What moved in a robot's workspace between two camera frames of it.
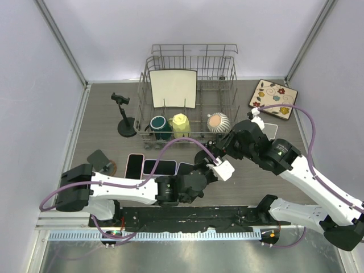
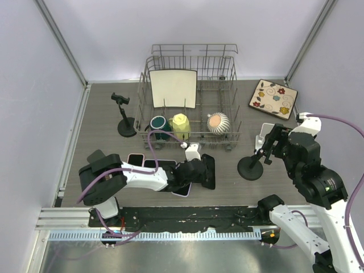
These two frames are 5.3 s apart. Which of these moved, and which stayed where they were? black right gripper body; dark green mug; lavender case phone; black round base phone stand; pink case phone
Moved: black right gripper body
Stayed: black round base phone stand; dark green mug; pink case phone; lavender case phone
